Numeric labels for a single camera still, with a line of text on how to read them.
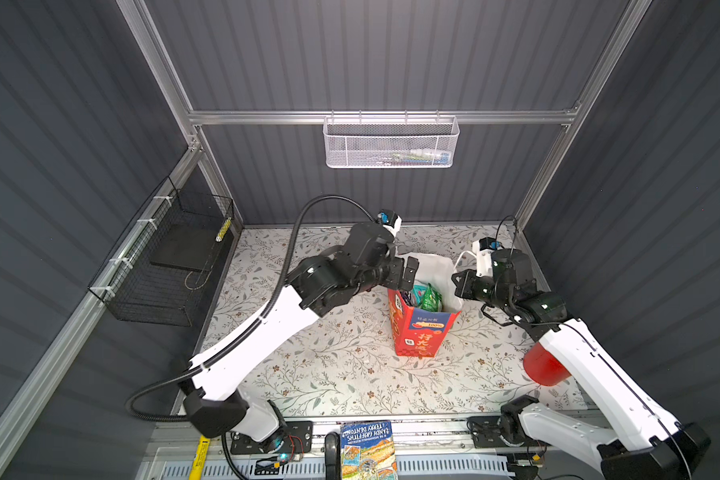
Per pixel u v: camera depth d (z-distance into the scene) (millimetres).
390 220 541
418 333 749
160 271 723
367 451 694
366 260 441
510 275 546
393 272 558
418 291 831
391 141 1238
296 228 477
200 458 693
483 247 660
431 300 768
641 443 378
